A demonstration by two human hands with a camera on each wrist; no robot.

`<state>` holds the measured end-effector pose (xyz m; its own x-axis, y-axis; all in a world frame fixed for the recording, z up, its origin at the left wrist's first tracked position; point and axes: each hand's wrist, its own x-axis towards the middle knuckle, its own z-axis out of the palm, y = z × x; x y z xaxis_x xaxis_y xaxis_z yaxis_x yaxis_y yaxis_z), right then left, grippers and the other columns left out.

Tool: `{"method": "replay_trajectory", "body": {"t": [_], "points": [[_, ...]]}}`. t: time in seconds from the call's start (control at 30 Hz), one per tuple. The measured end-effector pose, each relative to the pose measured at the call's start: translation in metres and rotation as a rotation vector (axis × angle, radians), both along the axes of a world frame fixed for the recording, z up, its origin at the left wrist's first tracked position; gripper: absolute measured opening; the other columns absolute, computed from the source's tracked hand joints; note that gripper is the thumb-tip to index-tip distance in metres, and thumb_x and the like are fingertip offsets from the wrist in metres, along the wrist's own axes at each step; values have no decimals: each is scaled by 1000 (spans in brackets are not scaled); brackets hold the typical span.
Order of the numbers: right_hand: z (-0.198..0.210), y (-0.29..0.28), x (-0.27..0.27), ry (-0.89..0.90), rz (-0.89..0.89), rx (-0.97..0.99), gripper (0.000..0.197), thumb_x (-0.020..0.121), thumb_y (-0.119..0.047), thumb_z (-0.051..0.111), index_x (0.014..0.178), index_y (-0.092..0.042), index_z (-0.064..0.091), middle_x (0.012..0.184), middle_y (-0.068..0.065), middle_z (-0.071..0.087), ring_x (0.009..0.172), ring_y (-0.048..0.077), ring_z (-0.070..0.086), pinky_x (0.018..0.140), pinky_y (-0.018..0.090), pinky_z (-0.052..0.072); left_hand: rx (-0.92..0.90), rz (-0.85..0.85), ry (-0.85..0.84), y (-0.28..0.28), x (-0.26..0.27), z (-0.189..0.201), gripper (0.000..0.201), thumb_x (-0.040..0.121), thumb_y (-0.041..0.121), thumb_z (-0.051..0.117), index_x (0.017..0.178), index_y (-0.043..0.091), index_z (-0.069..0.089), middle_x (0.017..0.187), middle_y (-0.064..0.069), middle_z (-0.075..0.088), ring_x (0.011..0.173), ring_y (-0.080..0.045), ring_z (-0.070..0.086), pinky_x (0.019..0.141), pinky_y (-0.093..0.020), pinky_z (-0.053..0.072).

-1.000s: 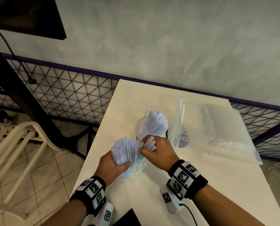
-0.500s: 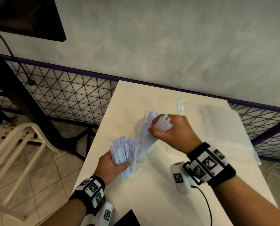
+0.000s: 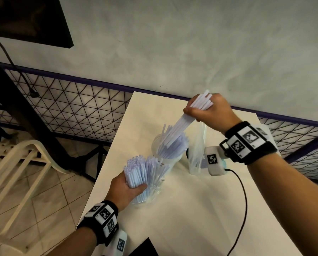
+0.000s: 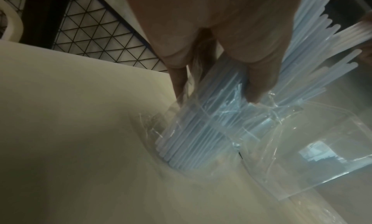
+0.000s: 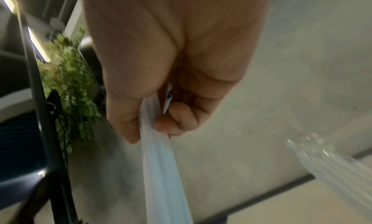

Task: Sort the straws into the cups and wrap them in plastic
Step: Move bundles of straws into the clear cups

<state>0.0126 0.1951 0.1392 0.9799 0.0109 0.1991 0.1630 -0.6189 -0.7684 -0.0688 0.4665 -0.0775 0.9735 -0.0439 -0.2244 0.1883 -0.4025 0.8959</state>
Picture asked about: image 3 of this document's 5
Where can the dark round sticker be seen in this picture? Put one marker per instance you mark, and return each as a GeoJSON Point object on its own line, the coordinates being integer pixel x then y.
{"type": "Point", "coordinates": [187, 154]}

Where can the clear plastic cup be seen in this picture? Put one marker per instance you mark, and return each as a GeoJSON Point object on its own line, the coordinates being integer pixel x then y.
{"type": "Point", "coordinates": [155, 149]}

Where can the black wall television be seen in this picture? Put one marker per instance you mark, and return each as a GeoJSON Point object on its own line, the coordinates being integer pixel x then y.
{"type": "Point", "coordinates": [28, 18]}

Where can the black marker wristband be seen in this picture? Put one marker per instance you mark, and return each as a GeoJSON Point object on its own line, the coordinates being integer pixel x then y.
{"type": "Point", "coordinates": [102, 214]}
{"type": "Point", "coordinates": [244, 145]}

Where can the handful of white straws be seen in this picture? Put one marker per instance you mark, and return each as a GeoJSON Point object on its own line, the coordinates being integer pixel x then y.
{"type": "Point", "coordinates": [180, 125]}

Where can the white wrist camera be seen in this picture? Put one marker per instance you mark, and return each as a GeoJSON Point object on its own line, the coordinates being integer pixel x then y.
{"type": "Point", "coordinates": [120, 243]}
{"type": "Point", "coordinates": [213, 159]}

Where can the white plastic chair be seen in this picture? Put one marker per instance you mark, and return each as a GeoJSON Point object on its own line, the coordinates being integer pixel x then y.
{"type": "Point", "coordinates": [32, 146]}

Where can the person's left hand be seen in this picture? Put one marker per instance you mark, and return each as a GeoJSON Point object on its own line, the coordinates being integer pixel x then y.
{"type": "Point", "coordinates": [120, 190]}

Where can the clear plastic bag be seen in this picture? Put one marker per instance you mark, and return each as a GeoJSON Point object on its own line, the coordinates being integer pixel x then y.
{"type": "Point", "coordinates": [156, 189]}

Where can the person's right hand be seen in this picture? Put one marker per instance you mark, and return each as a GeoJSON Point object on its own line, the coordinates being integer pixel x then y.
{"type": "Point", "coordinates": [220, 114]}

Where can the clear acrylic sign stand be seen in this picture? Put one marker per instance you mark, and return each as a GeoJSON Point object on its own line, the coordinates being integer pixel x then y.
{"type": "Point", "coordinates": [196, 151]}

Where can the dark wooden post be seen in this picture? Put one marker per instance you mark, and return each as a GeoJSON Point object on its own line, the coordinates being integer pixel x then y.
{"type": "Point", "coordinates": [21, 109]}

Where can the bundle of white straws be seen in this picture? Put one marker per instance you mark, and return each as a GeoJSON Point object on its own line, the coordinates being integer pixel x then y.
{"type": "Point", "coordinates": [137, 170]}

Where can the black flat object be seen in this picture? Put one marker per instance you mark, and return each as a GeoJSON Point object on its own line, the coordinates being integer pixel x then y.
{"type": "Point", "coordinates": [147, 250]}

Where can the person's right forearm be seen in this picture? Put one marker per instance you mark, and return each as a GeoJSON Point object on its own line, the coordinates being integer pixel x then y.
{"type": "Point", "coordinates": [289, 199]}

